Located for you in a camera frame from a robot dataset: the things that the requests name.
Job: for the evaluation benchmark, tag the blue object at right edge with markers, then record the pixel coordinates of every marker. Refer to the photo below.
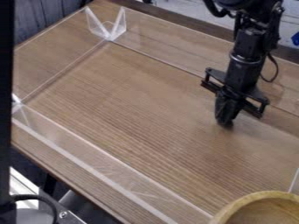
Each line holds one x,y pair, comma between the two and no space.
295,39

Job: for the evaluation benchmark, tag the grey metal bracket with screw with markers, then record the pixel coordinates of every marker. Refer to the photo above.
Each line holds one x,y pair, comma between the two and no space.
65,216

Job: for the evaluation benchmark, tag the clear acrylic front wall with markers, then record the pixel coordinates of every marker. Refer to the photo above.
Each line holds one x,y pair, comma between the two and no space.
132,197

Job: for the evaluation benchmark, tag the clear acrylic corner bracket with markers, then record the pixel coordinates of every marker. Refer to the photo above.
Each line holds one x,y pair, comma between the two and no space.
107,30

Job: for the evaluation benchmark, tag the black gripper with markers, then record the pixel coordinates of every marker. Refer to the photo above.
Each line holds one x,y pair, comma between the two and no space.
235,88

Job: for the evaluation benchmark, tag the brown wooden bowl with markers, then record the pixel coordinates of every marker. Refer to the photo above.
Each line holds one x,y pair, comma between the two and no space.
268,207

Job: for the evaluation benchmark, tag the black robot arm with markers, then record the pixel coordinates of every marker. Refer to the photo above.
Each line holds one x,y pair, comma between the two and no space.
255,38

